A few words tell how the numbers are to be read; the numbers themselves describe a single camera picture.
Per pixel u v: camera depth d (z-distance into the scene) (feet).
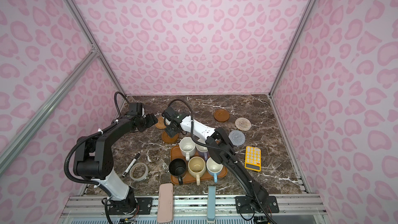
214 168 2.75
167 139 3.13
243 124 3.39
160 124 2.91
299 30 2.76
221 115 3.52
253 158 2.88
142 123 2.68
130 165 2.78
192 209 2.41
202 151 2.72
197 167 2.77
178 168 2.74
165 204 2.36
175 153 2.97
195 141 1.86
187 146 2.99
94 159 1.56
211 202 2.41
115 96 2.45
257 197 2.02
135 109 2.48
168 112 2.58
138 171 2.76
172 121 2.46
